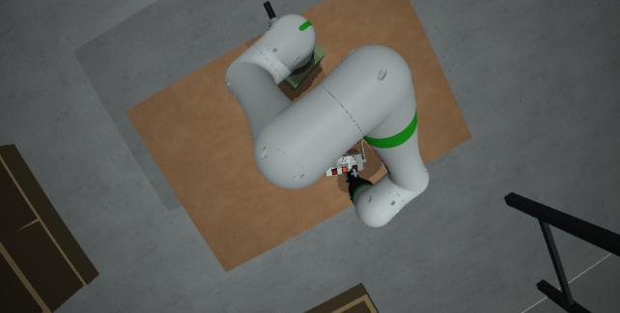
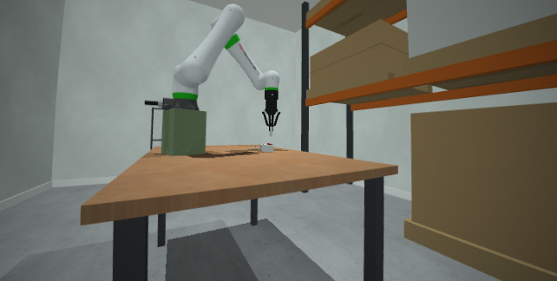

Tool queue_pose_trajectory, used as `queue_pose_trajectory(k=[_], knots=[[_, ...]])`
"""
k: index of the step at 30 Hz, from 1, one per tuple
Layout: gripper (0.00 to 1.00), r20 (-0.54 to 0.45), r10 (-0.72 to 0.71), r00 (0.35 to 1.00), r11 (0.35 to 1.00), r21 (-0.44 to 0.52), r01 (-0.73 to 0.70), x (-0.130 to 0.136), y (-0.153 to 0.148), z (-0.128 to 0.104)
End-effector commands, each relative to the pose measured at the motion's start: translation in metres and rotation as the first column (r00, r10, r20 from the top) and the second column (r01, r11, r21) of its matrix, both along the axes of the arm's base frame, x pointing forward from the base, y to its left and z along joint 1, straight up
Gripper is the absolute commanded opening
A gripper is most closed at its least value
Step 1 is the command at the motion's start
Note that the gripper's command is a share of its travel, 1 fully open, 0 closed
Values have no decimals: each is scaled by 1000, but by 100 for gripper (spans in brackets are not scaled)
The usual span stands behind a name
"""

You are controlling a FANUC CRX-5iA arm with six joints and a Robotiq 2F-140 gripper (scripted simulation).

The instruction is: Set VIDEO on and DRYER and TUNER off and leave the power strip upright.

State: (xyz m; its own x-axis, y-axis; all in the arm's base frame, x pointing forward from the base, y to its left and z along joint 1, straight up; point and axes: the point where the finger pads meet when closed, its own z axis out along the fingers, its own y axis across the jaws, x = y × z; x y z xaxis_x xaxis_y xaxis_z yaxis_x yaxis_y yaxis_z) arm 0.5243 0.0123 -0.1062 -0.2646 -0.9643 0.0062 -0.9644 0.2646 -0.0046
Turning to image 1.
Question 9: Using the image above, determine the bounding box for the white power strip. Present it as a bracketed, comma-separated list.
[325, 139, 366, 176]

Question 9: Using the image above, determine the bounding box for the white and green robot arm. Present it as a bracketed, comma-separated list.
[225, 1, 429, 227]

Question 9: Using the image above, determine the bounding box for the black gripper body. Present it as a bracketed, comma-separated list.
[349, 175, 364, 191]

